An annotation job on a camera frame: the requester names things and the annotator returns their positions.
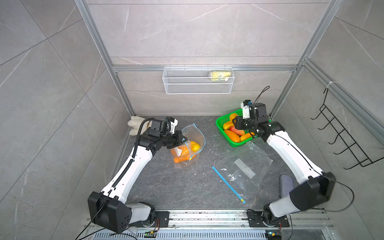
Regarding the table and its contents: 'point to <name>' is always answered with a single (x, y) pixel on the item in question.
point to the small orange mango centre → (233, 116)
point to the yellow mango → (233, 136)
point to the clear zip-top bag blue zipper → (196, 143)
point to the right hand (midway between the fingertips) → (238, 119)
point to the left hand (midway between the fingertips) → (188, 136)
